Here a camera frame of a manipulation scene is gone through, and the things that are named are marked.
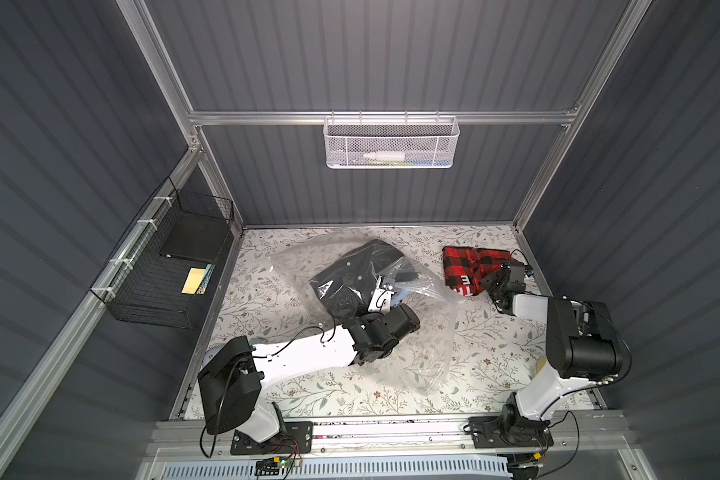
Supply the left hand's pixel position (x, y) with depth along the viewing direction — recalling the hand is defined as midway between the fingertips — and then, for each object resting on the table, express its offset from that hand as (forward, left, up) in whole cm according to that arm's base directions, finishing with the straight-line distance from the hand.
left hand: (375, 304), depth 79 cm
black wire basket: (-1, +55, +11) cm, 56 cm away
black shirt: (+8, +8, -3) cm, 12 cm away
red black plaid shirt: (+23, -33, -14) cm, 43 cm away
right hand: (+17, -39, -11) cm, 43 cm away
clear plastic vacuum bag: (-9, -13, -17) cm, 24 cm away
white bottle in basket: (+43, -4, +18) cm, 47 cm away
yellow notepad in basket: (+2, +45, +9) cm, 46 cm away
